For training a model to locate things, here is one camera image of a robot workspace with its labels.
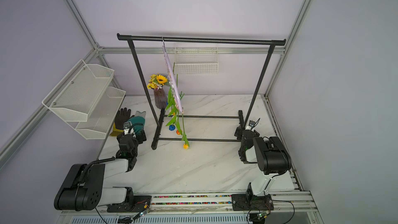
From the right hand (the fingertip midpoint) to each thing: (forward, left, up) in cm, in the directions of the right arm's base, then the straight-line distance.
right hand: (247, 130), depth 98 cm
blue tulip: (-3, +46, +10) cm, 47 cm away
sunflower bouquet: (+21, +56, +24) cm, 64 cm away
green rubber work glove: (+11, +74, -3) cm, 75 cm away
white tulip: (+9, +47, +19) cm, 51 cm away
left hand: (-4, +70, +6) cm, 71 cm away
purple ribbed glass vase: (+16, +55, +14) cm, 59 cm away
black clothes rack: (+8, +58, +3) cm, 58 cm away
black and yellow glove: (+14, +86, -1) cm, 87 cm away
